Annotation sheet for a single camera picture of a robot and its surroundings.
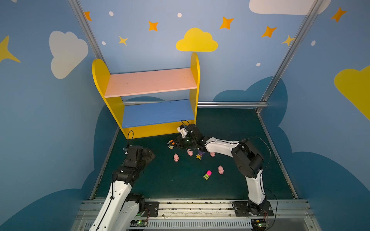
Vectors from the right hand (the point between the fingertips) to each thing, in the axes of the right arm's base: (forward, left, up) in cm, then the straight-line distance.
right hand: (171, 143), depth 88 cm
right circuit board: (-38, -48, -12) cm, 62 cm away
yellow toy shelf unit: (+7, +12, +13) cm, 19 cm away
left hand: (-10, +10, +3) cm, 15 cm away
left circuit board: (-41, +12, -10) cm, 44 cm away
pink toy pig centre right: (-2, -27, -9) cm, 28 cm away
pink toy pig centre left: (-1, -12, -8) cm, 14 cm away
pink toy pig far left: (-5, -3, -10) cm, 11 cm away
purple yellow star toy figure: (-4, -18, -8) cm, 20 cm away
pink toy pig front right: (-12, -31, -9) cm, 35 cm away
